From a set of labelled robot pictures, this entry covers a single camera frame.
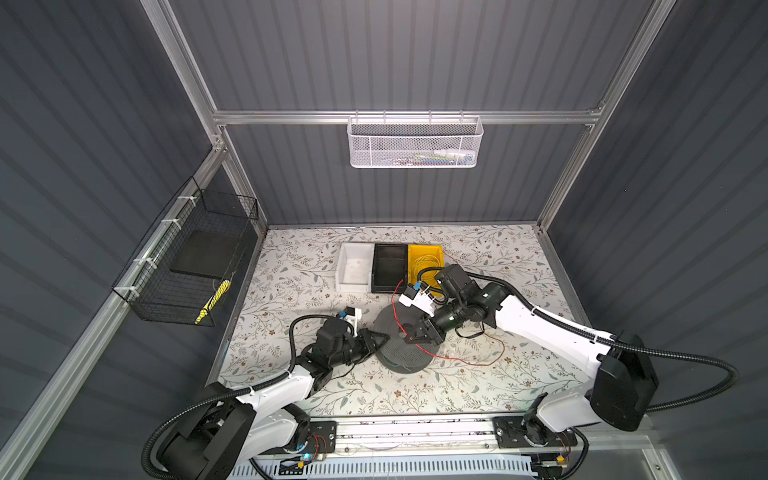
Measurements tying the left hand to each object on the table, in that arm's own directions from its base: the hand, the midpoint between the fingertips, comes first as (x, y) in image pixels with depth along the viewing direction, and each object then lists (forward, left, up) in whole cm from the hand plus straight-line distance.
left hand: (390, 340), depth 81 cm
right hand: (-4, -5, +8) cm, 10 cm away
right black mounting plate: (-23, -28, -7) cm, 37 cm away
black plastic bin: (+34, -2, -12) cm, 36 cm away
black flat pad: (+17, +46, +20) cm, 53 cm away
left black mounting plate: (-21, +18, -7) cm, 29 cm away
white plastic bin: (+30, +11, -7) cm, 33 cm away
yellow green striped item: (+4, +41, +18) cm, 45 cm away
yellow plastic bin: (+34, -11, -2) cm, 36 cm away
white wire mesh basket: (+80, -12, +14) cm, 82 cm away
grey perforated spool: (-4, -2, -1) cm, 4 cm away
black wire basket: (+11, +50, +20) cm, 55 cm away
